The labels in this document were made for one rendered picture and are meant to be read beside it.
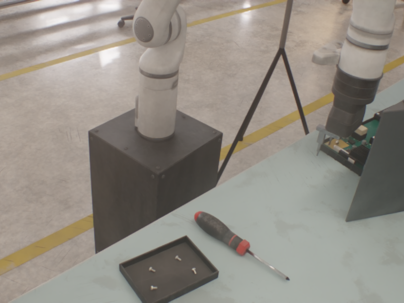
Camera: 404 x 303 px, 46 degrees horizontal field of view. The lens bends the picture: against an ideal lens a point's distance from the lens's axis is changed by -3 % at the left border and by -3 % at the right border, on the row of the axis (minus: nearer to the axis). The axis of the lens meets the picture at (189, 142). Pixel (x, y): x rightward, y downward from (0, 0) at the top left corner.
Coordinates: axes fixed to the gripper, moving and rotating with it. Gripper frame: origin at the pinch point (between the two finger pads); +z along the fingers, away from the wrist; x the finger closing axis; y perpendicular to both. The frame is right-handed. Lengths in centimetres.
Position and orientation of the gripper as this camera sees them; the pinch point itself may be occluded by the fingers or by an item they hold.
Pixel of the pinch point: (323, 149)
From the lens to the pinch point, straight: 94.7
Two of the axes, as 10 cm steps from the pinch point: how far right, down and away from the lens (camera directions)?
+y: 7.6, 4.1, -5.0
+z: -0.7, 8.2, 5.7
